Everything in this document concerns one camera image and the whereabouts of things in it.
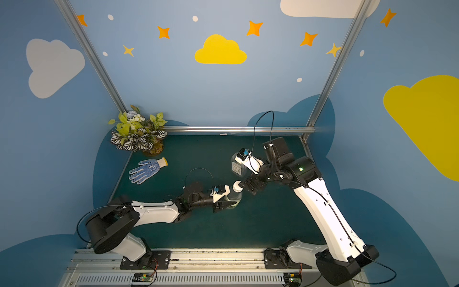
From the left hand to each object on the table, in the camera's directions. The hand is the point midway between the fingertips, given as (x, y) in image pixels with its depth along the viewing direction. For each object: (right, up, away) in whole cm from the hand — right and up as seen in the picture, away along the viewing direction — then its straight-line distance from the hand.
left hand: (235, 193), depth 79 cm
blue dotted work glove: (-52, +8, +25) cm, 58 cm away
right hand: (+6, +11, -11) cm, 16 cm away
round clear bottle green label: (0, 0, -6) cm, 6 cm away
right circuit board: (+24, -34, -6) cm, 42 cm away
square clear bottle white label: (+2, +9, +18) cm, 20 cm away
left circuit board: (-38, -33, -7) cm, 51 cm away
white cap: (0, +5, -11) cm, 12 cm away
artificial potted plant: (-53, +29, +13) cm, 62 cm away
